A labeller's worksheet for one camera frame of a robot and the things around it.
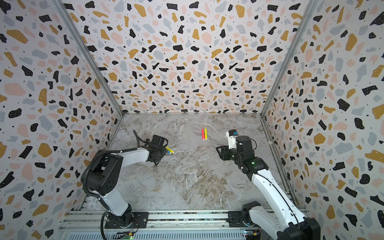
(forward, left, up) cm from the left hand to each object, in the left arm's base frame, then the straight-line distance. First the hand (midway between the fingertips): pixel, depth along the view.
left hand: (165, 149), depth 97 cm
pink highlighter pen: (+14, -25, -4) cm, 29 cm away
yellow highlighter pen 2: (+1, -2, -2) cm, 3 cm away
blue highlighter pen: (-2, -3, -2) cm, 4 cm away
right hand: (-9, -31, +18) cm, 37 cm away
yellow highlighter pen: (+15, -27, -3) cm, 31 cm away
